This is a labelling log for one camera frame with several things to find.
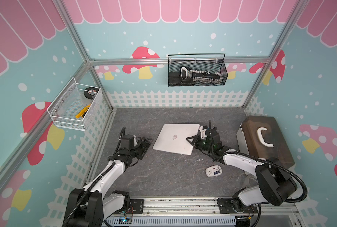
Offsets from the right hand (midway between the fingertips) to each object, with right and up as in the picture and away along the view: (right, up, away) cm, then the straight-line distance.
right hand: (186, 138), depth 85 cm
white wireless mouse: (+16, -19, -1) cm, 25 cm away
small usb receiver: (+8, -15, +6) cm, 18 cm away
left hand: (-21, -5, 0) cm, 21 cm away
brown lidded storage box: (+41, +2, -8) cm, 42 cm away
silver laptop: (-8, -1, +7) cm, 11 cm away
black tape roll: (-55, +25, -5) cm, 61 cm away
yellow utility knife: (-55, +15, -13) cm, 58 cm away
